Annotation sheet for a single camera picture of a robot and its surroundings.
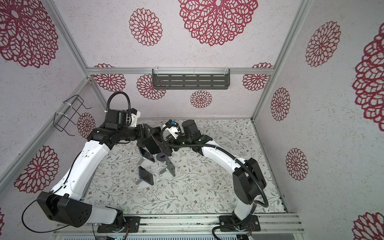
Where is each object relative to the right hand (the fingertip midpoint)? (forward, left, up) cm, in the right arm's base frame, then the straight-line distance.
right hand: (163, 139), depth 78 cm
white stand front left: (-15, +14, -23) cm, 31 cm away
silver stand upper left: (-2, +16, -23) cm, 27 cm away
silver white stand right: (-8, +1, -23) cm, 25 cm away
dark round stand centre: (+4, +6, -24) cm, 25 cm away
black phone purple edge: (-5, +4, +2) cm, 7 cm away
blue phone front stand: (-9, +13, -25) cm, 30 cm away
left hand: (+1, +7, +3) cm, 7 cm away
